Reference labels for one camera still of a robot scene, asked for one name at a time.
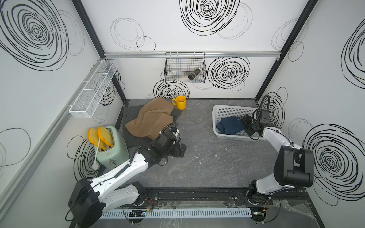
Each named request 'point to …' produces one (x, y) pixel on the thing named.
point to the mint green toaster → (113, 157)
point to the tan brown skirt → (152, 118)
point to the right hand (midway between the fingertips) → (242, 122)
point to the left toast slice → (93, 137)
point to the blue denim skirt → (229, 125)
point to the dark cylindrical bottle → (192, 76)
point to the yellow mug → (180, 101)
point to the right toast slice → (105, 134)
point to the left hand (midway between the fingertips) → (180, 146)
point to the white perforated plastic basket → (219, 111)
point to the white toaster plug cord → (95, 166)
